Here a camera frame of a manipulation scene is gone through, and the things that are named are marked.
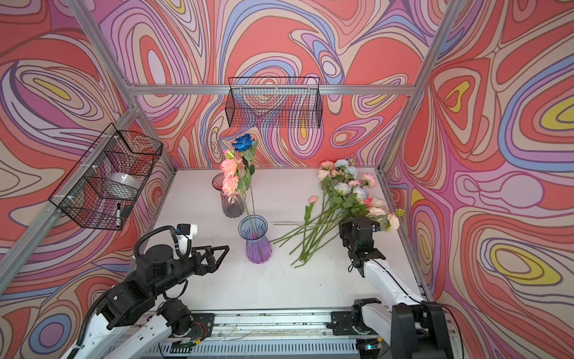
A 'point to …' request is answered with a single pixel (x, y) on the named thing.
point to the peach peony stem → (389, 222)
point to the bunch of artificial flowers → (355, 204)
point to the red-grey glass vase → (232, 206)
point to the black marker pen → (118, 215)
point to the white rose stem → (341, 188)
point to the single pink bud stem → (312, 200)
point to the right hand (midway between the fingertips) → (339, 222)
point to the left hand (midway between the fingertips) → (223, 248)
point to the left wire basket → (104, 184)
